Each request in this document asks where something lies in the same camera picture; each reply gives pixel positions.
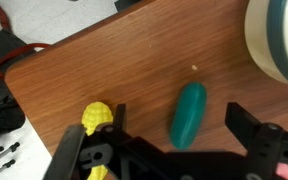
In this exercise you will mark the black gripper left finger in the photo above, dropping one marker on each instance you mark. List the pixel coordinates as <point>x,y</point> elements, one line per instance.
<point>84,150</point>

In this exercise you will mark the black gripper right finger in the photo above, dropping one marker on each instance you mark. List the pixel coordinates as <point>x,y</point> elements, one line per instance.
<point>267,143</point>

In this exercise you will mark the white bowl teal rim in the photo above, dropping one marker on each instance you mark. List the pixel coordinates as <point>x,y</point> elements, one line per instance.
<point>260,40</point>

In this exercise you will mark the yellow toy corn cob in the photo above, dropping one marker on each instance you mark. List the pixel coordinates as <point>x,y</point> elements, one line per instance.
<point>96,115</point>

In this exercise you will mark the metal rod black tip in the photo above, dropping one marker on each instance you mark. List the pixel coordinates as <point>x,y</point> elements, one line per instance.
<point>4,151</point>
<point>2,167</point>

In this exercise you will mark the green oblong toy vegetable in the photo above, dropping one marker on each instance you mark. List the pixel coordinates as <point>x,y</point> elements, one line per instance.
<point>188,115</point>

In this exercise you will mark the wooden table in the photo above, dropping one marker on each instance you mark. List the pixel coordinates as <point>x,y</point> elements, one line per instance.
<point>134,60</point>

